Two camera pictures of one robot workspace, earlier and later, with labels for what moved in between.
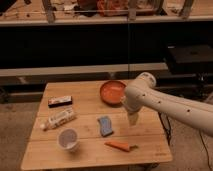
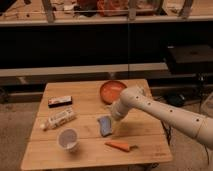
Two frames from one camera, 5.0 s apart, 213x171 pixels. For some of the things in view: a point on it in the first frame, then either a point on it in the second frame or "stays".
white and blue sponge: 105,126 stays
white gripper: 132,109 -> 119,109
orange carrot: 125,146 stays
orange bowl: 112,91 stays
